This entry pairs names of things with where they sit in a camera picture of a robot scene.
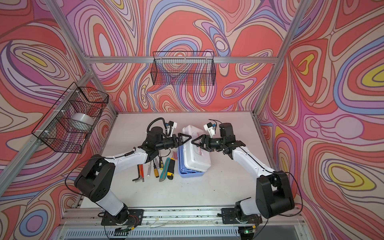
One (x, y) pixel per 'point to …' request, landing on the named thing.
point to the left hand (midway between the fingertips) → (190, 139)
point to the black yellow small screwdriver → (161, 163)
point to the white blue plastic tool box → (193, 160)
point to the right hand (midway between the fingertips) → (196, 147)
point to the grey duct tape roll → (83, 117)
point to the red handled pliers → (142, 172)
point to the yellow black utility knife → (170, 171)
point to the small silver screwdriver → (149, 170)
